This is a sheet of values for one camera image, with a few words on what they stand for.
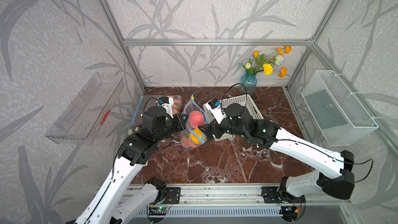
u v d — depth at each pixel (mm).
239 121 466
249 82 1089
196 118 663
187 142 825
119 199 408
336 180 405
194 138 668
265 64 935
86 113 705
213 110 550
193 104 683
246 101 1141
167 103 580
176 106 1013
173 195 734
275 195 732
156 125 470
